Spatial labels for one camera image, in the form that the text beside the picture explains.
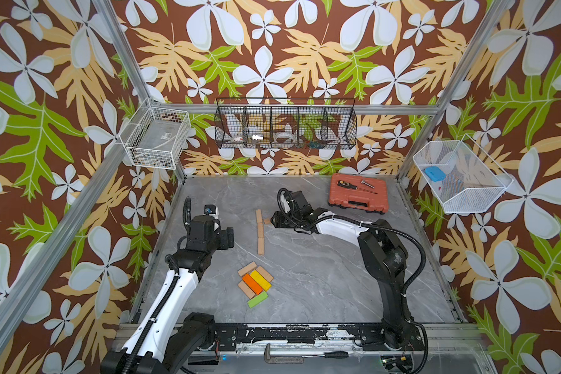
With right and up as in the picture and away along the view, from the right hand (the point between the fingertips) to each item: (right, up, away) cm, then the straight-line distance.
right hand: (273, 218), depth 96 cm
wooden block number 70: (-6, -5, +5) cm, 9 cm away
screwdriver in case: (+36, +15, +12) cm, 40 cm away
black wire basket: (+5, +41, +2) cm, 41 cm away
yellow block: (-5, -23, -10) cm, 25 cm away
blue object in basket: (+61, +18, -10) cm, 64 cm away
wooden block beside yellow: (-4, -20, -8) cm, 22 cm away
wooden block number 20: (-7, 0, +8) cm, 11 cm away
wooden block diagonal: (-3, -2, +5) cm, 6 cm away
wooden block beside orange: (-11, -24, -12) cm, 29 cm away
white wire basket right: (+69, +14, -18) cm, 72 cm away
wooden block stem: (-5, -11, 0) cm, 12 cm away
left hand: (-18, -2, -14) cm, 23 cm away
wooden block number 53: (-10, -19, -7) cm, 23 cm away
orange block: (-7, -23, -11) cm, 27 cm away
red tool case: (+43, +11, +11) cm, 46 cm away
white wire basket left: (-44, +31, -10) cm, 55 cm away
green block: (-5, -28, -14) cm, 31 cm away
